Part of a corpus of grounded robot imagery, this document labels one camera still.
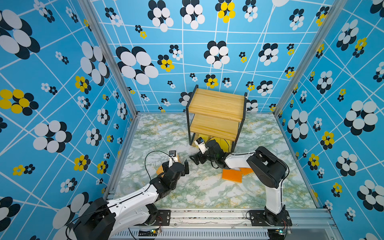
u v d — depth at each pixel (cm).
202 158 84
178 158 92
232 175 87
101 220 41
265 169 51
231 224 73
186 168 77
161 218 73
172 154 72
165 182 64
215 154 75
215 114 74
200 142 83
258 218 73
